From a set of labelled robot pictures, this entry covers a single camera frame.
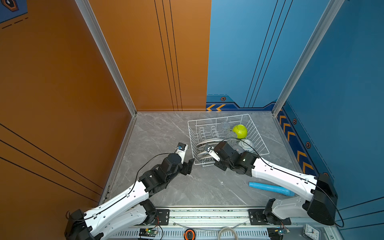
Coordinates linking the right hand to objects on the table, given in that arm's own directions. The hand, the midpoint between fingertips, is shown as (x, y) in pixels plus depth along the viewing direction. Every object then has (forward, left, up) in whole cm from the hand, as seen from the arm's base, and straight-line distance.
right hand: (216, 154), depth 80 cm
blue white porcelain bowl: (+10, -21, -8) cm, 24 cm away
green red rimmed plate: (+7, +3, +2) cm, 8 cm away
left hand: (-2, +15, +3) cm, 15 cm away
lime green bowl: (+23, -19, -9) cm, 31 cm away
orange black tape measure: (-34, +14, -12) cm, 39 cm away
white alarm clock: (-33, -42, -14) cm, 55 cm away
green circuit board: (-33, +35, -15) cm, 50 cm away
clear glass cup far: (+30, -9, -12) cm, 34 cm away
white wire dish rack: (+28, +6, -13) cm, 32 cm away
